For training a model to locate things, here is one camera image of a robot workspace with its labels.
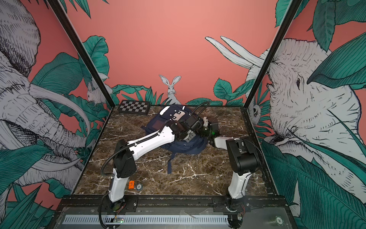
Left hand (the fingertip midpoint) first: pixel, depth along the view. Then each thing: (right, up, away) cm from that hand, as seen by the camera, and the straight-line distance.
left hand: (189, 129), depth 85 cm
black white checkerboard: (-45, +16, +30) cm, 56 cm away
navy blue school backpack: (-22, +7, +19) cm, 30 cm away
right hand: (0, +3, +8) cm, 8 cm away
